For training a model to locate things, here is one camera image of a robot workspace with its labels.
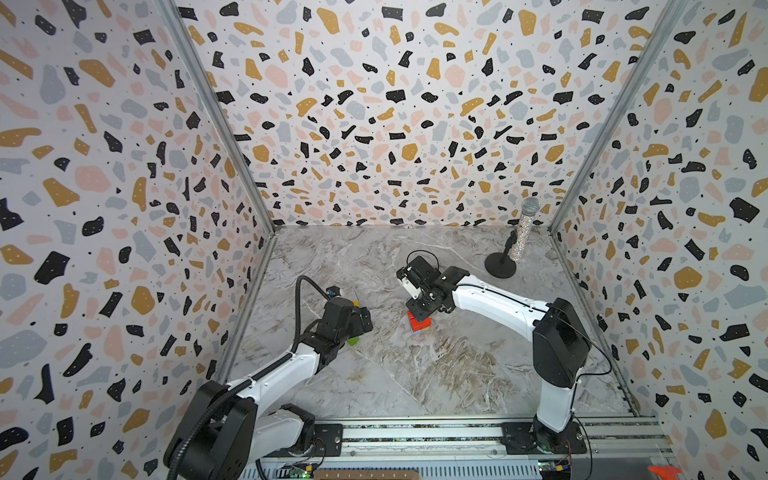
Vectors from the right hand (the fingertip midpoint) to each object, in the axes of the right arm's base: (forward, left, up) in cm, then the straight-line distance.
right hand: (412, 301), depth 87 cm
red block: (-3, -2, -9) cm, 10 cm away
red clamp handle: (-39, -59, -10) cm, 72 cm away
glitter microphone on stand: (+22, -33, -10) cm, 41 cm away
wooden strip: (-40, +4, -7) cm, 41 cm away
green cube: (-8, +18, -10) cm, 22 cm away
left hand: (-3, +16, -2) cm, 16 cm away
